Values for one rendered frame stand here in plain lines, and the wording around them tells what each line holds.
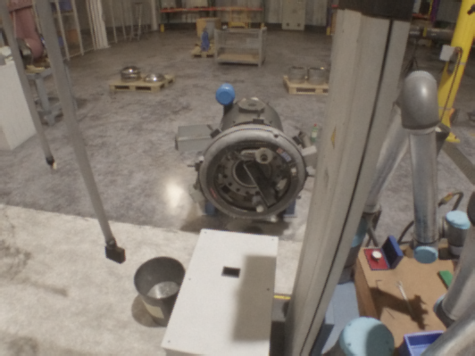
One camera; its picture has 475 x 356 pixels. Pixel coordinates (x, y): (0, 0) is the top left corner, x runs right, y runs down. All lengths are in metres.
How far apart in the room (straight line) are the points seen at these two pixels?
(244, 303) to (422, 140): 0.79
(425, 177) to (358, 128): 0.55
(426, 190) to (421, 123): 0.23
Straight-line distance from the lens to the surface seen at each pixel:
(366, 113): 0.52
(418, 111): 0.95
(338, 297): 1.29
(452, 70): 4.92
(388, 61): 0.50
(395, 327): 1.62
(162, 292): 2.01
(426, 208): 1.10
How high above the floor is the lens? 1.76
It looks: 34 degrees down
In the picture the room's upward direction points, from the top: straight up
